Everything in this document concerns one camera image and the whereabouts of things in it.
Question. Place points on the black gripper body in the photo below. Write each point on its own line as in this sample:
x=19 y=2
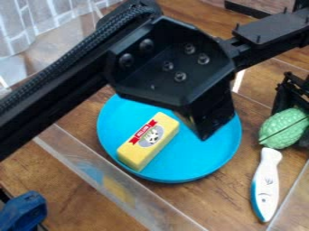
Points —
x=298 y=88

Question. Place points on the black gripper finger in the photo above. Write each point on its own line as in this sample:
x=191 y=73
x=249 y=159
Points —
x=303 y=140
x=282 y=102

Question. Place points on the green bitter gourd toy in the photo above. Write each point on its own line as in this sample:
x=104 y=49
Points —
x=283 y=128

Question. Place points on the white and blue fish toy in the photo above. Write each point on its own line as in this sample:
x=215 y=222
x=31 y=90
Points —
x=265 y=185

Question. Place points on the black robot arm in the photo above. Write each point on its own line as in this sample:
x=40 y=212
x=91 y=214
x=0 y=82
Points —
x=158 y=61

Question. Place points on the blue round plate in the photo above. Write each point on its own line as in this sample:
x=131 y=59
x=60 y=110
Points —
x=187 y=158

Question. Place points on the yellow butter block toy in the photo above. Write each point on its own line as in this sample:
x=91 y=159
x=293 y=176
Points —
x=146 y=143

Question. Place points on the white patterned curtain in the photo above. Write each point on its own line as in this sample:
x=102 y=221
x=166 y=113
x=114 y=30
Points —
x=27 y=18

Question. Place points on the blue clamp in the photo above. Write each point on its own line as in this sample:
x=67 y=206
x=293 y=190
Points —
x=23 y=212

